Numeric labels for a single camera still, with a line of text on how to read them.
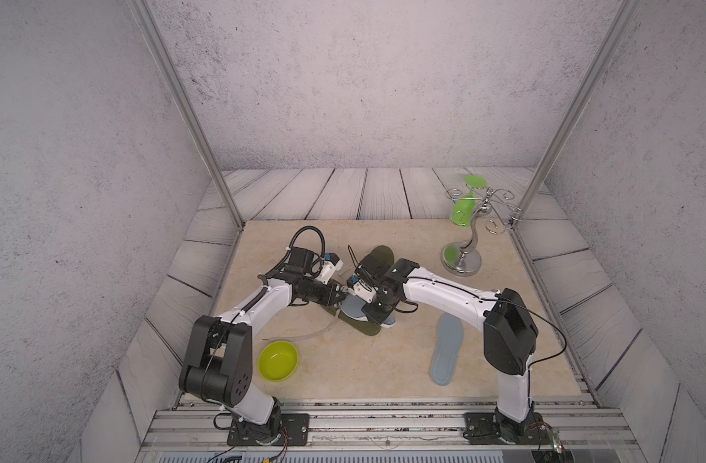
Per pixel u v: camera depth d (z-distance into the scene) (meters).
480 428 0.73
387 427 0.75
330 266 0.82
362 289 0.76
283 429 0.73
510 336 0.48
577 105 0.87
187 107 0.87
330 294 0.77
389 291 0.62
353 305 0.88
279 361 0.82
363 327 0.90
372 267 0.68
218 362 0.44
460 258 1.08
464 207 0.99
